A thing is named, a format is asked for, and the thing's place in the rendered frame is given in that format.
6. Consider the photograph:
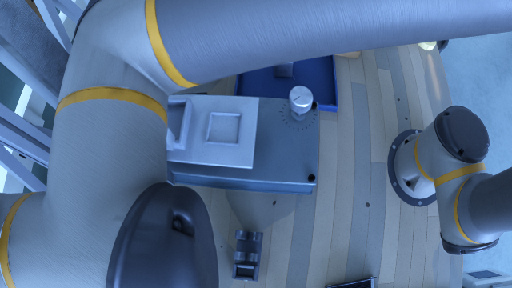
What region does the black slotted grille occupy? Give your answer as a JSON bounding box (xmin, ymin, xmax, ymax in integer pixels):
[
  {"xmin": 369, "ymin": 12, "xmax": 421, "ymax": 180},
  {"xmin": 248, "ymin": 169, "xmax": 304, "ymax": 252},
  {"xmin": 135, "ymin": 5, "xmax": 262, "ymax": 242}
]
[{"xmin": 325, "ymin": 276, "xmax": 378, "ymax": 288}]

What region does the blue tray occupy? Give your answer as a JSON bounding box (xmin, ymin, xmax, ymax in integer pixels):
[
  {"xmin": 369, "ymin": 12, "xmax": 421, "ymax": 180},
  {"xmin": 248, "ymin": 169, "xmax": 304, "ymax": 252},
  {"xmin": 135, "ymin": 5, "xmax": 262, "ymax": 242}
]
[{"xmin": 234, "ymin": 54, "xmax": 339, "ymax": 114}]

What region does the dark grey vee cradle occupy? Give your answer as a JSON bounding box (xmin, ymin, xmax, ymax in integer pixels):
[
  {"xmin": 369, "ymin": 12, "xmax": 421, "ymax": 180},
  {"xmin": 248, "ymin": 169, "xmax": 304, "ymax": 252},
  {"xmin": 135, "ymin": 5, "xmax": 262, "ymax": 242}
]
[{"xmin": 231, "ymin": 229, "xmax": 264, "ymax": 282}]

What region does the white frame shelf unit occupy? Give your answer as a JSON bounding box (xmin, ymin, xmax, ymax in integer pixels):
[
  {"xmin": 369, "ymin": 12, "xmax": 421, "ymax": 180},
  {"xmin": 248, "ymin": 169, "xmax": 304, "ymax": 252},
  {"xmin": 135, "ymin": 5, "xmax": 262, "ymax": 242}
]
[{"xmin": 0, "ymin": 0, "xmax": 91, "ymax": 194}]

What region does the light grey jack platform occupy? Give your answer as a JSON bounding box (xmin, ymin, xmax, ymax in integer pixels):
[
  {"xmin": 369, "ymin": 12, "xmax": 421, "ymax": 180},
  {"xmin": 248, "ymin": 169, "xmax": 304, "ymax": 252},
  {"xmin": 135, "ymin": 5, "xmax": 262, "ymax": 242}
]
[{"xmin": 166, "ymin": 94, "xmax": 261, "ymax": 170}]

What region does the white box with dark panel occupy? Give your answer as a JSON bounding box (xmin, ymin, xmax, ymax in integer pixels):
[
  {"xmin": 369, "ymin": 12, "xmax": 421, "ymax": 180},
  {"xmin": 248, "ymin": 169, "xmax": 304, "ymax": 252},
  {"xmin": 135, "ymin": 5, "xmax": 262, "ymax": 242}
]
[{"xmin": 461, "ymin": 269, "xmax": 512, "ymax": 288}]

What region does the grey aluminium specimen block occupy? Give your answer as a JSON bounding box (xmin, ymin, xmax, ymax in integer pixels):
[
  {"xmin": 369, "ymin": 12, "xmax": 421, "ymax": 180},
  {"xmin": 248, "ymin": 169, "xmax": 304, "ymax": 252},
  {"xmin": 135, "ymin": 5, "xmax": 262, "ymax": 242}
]
[{"xmin": 273, "ymin": 62, "xmax": 294, "ymax": 79}]

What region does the grey-blue lab jack body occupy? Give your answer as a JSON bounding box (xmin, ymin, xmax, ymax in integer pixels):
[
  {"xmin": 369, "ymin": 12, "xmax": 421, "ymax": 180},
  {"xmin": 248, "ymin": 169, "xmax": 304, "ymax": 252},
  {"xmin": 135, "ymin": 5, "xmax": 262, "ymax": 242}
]
[{"xmin": 166, "ymin": 94, "xmax": 320, "ymax": 196}]

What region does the dark round mounting plate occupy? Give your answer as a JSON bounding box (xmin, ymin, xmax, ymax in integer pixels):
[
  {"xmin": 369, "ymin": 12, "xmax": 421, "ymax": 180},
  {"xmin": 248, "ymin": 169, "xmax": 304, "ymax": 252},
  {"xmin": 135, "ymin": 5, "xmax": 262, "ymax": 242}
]
[{"xmin": 386, "ymin": 128, "xmax": 438, "ymax": 208}]

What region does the silver round knob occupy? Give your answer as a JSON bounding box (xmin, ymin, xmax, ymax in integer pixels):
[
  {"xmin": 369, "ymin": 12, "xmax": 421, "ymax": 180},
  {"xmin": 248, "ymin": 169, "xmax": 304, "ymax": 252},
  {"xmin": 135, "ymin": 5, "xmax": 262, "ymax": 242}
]
[{"xmin": 288, "ymin": 85, "xmax": 314, "ymax": 122}]

